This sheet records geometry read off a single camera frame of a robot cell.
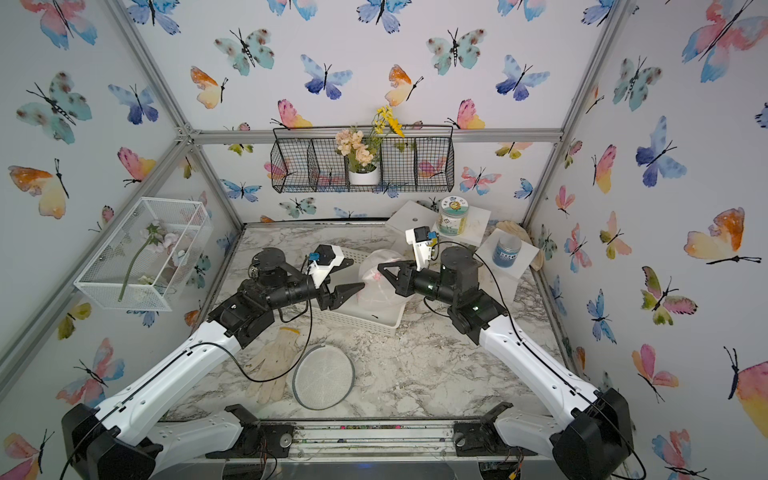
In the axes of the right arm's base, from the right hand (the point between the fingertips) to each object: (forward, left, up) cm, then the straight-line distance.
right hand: (381, 266), depth 67 cm
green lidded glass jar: (+22, -17, -4) cm, 28 cm away
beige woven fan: (+45, -47, -33) cm, 73 cm away
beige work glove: (-11, +31, -33) cm, 46 cm away
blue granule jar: (+16, -33, -12) cm, 38 cm away
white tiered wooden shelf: (+22, -26, -12) cm, 37 cm away
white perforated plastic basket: (+3, +10, -27) cm, 29 cm away
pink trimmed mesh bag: (-2, +2, -7) cm, 8 cm away
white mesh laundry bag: (-16, +15, -28) cm, 36 cm away
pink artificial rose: (+7, +57, -2) cm, 57 cm away
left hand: (-1, +6, -1) cm, 6 cm away
